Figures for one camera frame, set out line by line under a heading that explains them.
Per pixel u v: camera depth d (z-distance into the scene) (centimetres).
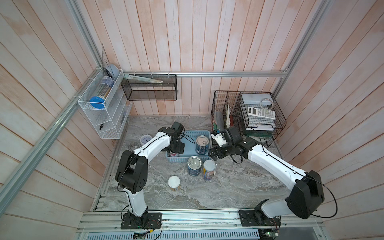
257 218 66
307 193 41
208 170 78
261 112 93
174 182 80
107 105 71
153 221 73
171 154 89
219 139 75
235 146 61
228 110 107
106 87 76
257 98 99
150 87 104
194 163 82
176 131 73
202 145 90
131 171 48
